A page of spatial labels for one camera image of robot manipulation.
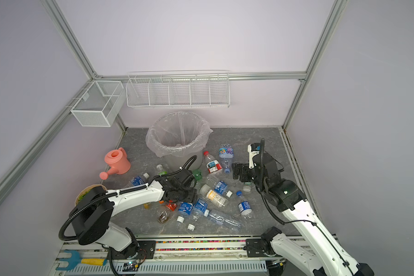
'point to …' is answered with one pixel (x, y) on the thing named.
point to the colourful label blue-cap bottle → (226, 153)
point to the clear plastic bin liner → (177, 133)
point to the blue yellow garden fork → (75, 260)
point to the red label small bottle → (171, 206)
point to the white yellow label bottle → (213, 197)
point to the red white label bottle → (212, 164)
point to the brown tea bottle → (163, 214)
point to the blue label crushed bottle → (219, 186)
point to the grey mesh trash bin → (175, 163)
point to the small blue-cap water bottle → (244, 206)
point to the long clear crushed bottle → (223, 219)
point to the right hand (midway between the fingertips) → (242, 163)
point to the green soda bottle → (198, 174)
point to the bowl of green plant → (85, 191)
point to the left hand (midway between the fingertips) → (191, 197)
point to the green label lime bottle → (160, 170)
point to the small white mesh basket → (99, 103)
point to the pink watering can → (118, 159)
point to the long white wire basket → (180, 88)
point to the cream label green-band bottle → (246, 187)
